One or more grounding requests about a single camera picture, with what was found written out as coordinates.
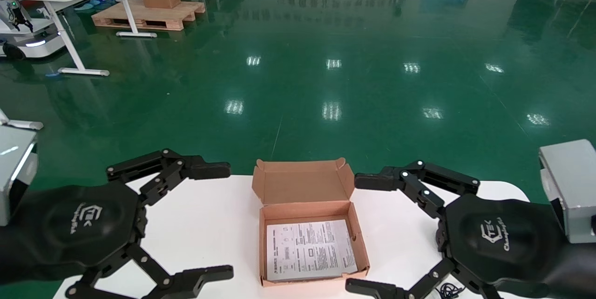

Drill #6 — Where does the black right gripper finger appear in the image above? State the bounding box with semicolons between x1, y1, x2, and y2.
345;257;495;299
355;160;481;219

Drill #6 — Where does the white table foot bar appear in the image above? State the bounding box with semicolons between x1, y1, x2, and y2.
0;109;44;131

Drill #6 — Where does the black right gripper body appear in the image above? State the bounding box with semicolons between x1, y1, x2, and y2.
437;193;596;299

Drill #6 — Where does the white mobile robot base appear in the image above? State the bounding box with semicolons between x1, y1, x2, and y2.
0;0;66;60

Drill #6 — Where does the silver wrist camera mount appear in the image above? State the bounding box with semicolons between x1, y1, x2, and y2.
0;124;38;226
539;139;596;244

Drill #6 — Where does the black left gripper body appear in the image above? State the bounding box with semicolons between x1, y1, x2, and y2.
0;182;148;286

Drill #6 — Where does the white printed instruction sheet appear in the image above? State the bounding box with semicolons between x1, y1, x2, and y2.
265;219;358;282

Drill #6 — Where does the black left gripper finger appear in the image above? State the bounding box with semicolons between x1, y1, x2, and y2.
65;239;234;299
106;149;231;207

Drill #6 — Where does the wooden pallet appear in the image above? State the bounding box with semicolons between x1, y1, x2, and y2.
92;0;206;32

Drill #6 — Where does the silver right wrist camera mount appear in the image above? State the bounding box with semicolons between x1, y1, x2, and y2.
539;139;596;244

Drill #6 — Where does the brown cardboard storage box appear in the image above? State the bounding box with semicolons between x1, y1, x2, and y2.
252;158;371;288

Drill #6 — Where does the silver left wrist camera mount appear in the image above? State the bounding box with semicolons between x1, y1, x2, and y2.
0;124;38;226

